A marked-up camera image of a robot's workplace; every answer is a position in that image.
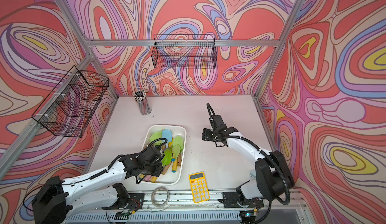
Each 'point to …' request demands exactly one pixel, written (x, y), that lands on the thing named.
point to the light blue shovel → (167, 134)
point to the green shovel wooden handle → (156, 135)
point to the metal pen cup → (140, 97)
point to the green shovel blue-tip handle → (177, 148)
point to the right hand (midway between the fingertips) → (208, 139)
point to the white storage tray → (167, 178)
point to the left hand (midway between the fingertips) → (163, 171)
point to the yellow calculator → (199, 187)
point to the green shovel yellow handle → (168, 156)
